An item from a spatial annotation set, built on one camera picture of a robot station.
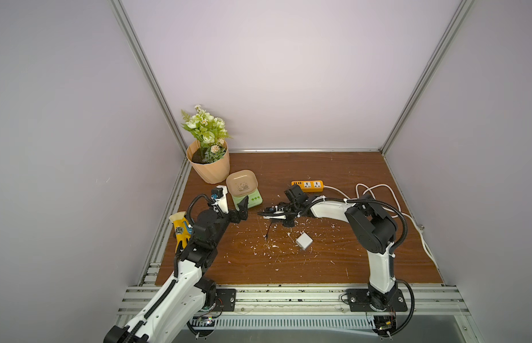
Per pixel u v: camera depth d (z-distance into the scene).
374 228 0.52
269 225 0.92
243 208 0.70
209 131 0.92
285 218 0.83
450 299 0.74
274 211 0.79
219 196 0.64
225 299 0.73
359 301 0.73
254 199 0.99
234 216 0.69
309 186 1.03
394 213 0.94
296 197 0.77
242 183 1.03
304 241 0.86
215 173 0.97
